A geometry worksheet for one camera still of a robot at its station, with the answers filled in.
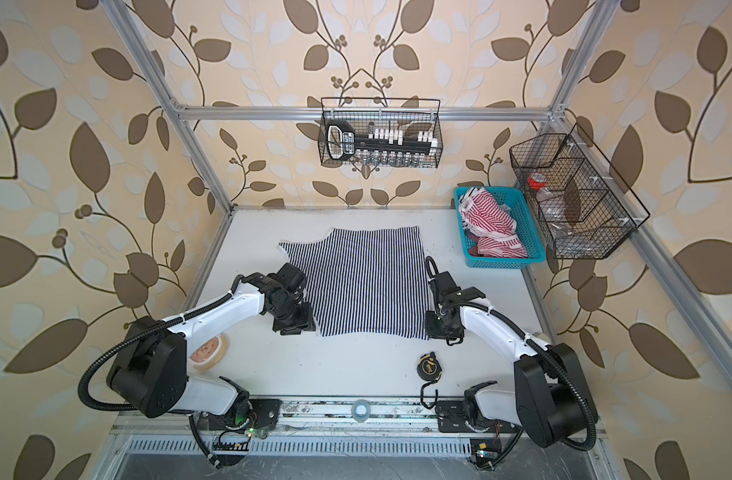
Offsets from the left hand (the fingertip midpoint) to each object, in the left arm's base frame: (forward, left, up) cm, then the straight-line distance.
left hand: (313, 326), depth 84 cm
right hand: (-1, -35, -3) cm, 35 cm away
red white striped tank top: (+38, -58, +3) cm, 69 cm away
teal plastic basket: (+39, -58, +3) cm, 69 cm away
